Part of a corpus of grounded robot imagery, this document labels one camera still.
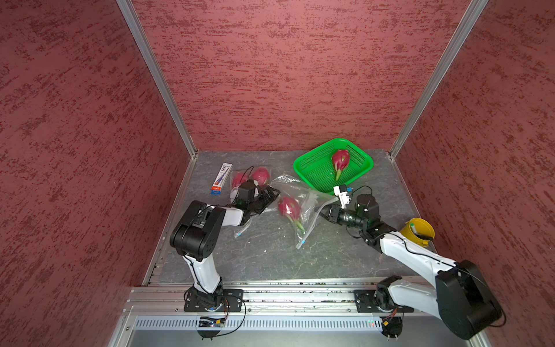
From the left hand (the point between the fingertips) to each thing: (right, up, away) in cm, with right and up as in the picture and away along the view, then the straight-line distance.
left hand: (275, 199), depth 96 cm
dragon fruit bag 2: (-7, +11, +4) cm, 13 cm away
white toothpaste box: (-28, +9, +11) cm, 31 cm away
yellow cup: (+59, -11, -11) cm, 61 cm away
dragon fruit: (+7, -3, -6) cm, 9 cm away
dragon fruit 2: (-19, +9, +8) cm, 22 cm away
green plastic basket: (+22, +17, +18) cm, 33 cm away
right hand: (+15, -4, -17) cm, 23 cm away
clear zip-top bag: (+17, -1, -3) cm, 17 cm away
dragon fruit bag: (+33, +18, +11) cm, 39 cm away
